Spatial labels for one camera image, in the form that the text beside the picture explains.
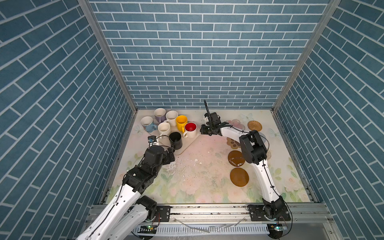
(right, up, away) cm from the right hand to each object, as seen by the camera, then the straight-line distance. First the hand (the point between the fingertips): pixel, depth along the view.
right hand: (200, 130), depth 107 cm
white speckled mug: (-22, +11, +4) cm, 24 cm away
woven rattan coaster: (+40, +4, +5) cm, 41 cm away
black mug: (-16, -4, -11) cm, 20 cm away
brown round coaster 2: (+22, -26, -21) cm, 40 cm away
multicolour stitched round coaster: (+44, -15, -11) cm, 48 cm away
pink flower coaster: (+27, +5, +5) cm, 28 cm away
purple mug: (-30, +12, +3) cm, 33 cm away
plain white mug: (-25, +1, -7) cm, 26 cm away
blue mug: (-37, +6, -4) cm, 38 cm away
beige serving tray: (-10, -8, -7) cm, 14 cm away
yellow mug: (-14, +7, -2) cm, 16 cm away
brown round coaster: (+22, -17, -15) cm, 32 cm away
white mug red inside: (-7, +1, -3) cm, 8 cm away
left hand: (-16, -9, -31) cm, 36 cm away
